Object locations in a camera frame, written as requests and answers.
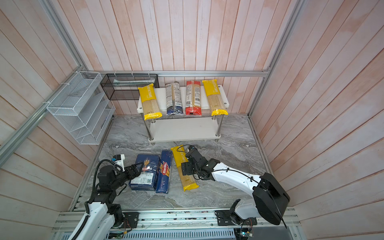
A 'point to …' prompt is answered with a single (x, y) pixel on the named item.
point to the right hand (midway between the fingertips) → (188, 166)
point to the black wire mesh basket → (126, 86)
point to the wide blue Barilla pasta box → (147, 180)
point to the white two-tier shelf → (185, 129)
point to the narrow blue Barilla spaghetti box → (162, 185)
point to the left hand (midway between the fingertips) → (139, 167)
